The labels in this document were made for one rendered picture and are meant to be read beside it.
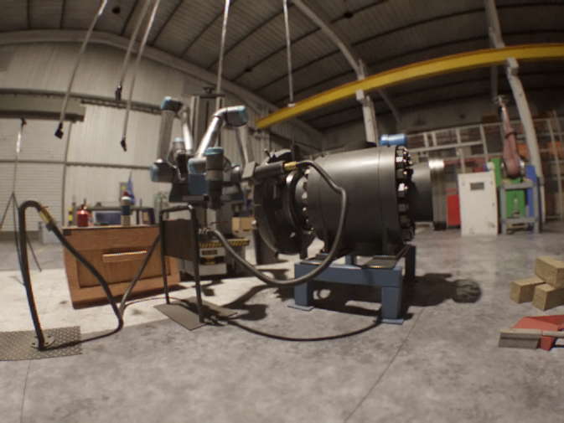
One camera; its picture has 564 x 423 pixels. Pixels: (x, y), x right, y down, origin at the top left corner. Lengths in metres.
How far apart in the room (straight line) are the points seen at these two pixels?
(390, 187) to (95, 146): 9.49
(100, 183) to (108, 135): 1.87
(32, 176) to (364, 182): 9.58
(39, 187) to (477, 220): 11.85
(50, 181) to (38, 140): 1.58
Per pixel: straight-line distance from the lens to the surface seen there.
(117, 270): 1.65
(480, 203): 4.95
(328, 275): 1.21
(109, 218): 2.33
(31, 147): 10.00
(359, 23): 10.39
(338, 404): 0.71
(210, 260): 2.00
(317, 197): 1.32
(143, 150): 10.11
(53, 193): 9.52
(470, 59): 9.74
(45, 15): 11.99
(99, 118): 10.19
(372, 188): 1.21
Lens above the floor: 0.49
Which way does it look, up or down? 1 degrees up
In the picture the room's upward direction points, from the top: 2 degrees counter-clockwise
